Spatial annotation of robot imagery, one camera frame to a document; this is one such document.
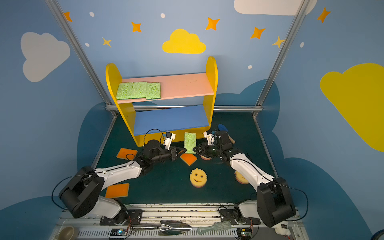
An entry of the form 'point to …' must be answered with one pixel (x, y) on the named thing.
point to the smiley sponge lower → (198, 177)
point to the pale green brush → (220, 225)
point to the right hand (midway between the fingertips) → (195, 148)
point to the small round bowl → (66, 233)
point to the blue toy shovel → (222, 128)
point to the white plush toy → (282, 228)
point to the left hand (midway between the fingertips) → (186, 148)
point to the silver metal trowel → (167, 227)
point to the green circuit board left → (118, 232)
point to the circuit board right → (244, 233)
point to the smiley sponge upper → (205, 158)
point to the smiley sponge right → (240, 178)
